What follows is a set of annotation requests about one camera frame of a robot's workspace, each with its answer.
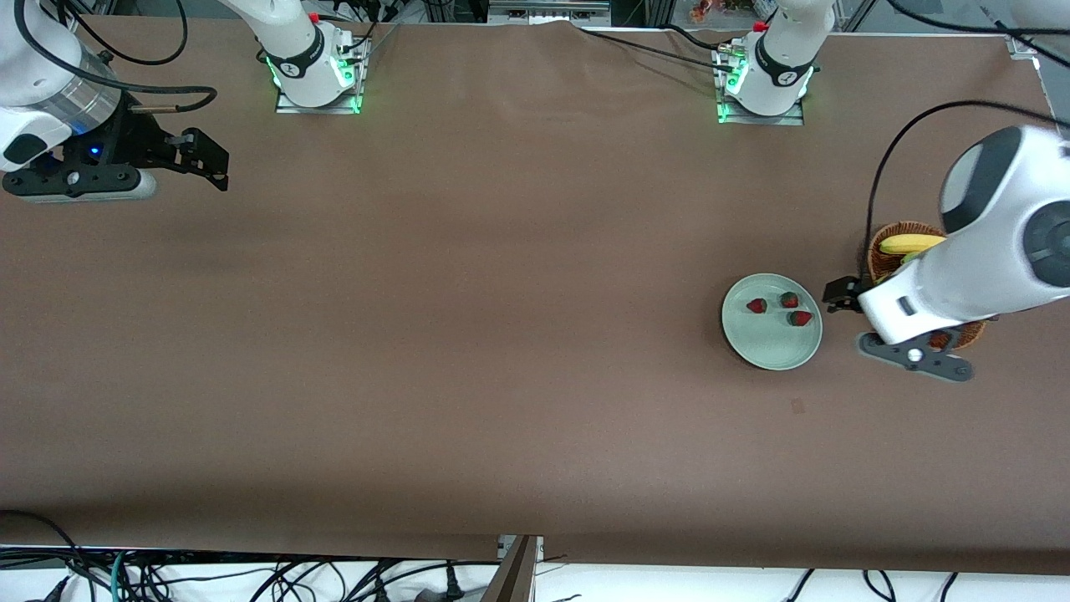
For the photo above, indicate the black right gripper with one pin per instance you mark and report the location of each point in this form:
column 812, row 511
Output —
column 140, row 140

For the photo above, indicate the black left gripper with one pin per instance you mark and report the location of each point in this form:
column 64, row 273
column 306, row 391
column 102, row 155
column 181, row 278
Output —
column 843, row 294

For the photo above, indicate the red strawberry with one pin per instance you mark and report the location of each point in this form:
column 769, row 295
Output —
column 789, row 299
column 801, row 318
column 756, row 306

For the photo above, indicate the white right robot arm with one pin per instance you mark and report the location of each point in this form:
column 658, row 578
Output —
column 297, row 50

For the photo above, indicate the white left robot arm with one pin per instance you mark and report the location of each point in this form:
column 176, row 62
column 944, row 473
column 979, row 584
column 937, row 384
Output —
column 986, row 267

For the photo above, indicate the pale green round plate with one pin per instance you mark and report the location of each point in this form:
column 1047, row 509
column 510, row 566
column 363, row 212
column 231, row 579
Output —
column 765, row 343

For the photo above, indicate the brown wicker basket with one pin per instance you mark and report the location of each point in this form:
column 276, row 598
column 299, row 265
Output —
column 878, row 259

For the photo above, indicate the yellow banana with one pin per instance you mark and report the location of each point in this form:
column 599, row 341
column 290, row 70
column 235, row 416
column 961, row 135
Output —
column 911, row 257
column 907, row 243

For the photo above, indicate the orange background object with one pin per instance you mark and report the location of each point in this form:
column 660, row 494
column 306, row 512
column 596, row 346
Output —
column 719, row 10

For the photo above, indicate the grey box with ports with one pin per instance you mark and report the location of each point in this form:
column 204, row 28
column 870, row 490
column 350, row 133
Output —
column 547, row 12

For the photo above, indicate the brown table support beam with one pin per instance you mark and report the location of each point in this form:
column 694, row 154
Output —
column 510, row 581

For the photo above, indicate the black power plug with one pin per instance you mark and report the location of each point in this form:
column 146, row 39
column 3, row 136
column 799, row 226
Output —
column 454, row 585

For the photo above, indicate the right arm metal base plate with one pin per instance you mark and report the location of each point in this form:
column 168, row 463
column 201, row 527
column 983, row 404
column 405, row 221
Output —
column 318, row 109

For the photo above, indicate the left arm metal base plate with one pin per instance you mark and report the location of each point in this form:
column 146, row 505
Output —
column 761, row 120

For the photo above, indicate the silver frame corner bracket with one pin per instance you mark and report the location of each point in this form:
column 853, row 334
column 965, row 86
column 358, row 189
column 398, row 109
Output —
column 1021, row 48

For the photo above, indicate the grey metal table bracket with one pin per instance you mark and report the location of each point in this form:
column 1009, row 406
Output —
column 535, row 548

